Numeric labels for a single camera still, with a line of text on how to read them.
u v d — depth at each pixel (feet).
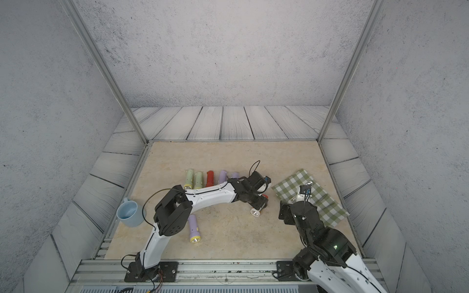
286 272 2.38
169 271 2.39
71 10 2.30
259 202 2.64
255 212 2.86
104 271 2.49
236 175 3.32
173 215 1.51
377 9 2.30
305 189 1.81
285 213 2.00
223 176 3.31
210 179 3.29
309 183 3.17
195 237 2.60
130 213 2.92
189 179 3.24
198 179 3.24
